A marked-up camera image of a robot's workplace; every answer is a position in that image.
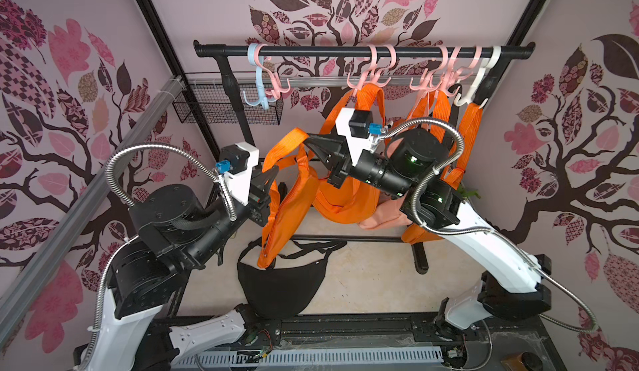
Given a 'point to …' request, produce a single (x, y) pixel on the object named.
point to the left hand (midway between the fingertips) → (273, 173)
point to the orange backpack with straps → (337, 196)
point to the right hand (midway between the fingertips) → (307, 131)
